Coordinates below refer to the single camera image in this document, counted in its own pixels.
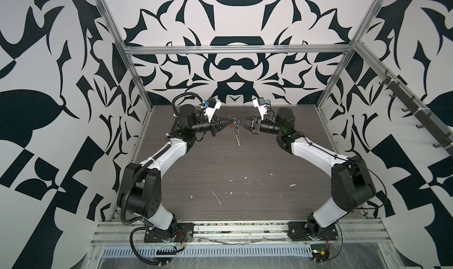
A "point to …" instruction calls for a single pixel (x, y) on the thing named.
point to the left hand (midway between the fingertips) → (234, 116)
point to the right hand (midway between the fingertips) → (239, 122)
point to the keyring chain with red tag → (235, 126)
